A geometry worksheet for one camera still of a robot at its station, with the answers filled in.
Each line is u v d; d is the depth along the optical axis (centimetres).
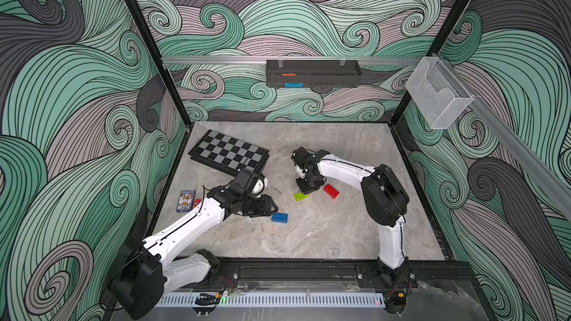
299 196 92
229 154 104
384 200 51
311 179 79
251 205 67
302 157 77
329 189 93
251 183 64
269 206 72
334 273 74
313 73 97
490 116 66
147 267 38
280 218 86
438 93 79
